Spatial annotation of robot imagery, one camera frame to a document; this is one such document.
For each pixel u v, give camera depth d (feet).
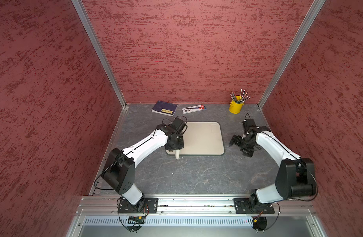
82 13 2.39
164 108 3.87
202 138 3.30
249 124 2.32
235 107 3.72
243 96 3.59
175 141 2.33
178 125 2.21
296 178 1.42
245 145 2.44
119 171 1.43
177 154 2.65
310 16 2.43
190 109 3.83
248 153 2.54
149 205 2.43
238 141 2.60
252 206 2.20
